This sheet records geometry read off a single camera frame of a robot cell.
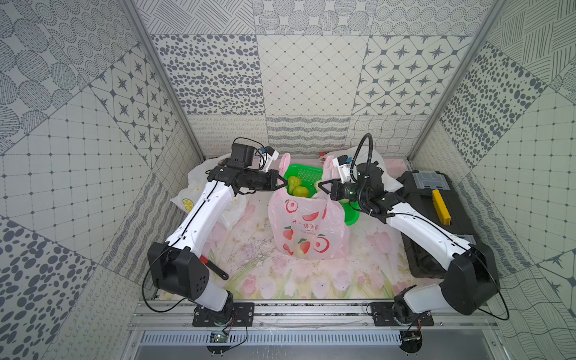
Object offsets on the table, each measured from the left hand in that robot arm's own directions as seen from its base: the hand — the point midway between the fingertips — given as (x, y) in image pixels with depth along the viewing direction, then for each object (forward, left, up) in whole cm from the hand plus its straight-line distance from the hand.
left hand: (294, 184), depth 74 cm
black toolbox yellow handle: (+4, -51, -10) cm, 52 cm away
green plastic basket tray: (+25, -7, -24) cm, 36 cm away
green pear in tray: (+19, +1, -23) cm, 30 cm away
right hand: (+3, -9, -5) cm, 11 cm away
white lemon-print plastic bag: (+5, +26, -24) cm, 36 cm away
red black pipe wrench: (-19, +31, -28) cm, 46 cm away
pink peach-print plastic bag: (-8, -7, -15) cm, 18 cm away
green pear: (+14, -2, -22) cm, 26 cm away
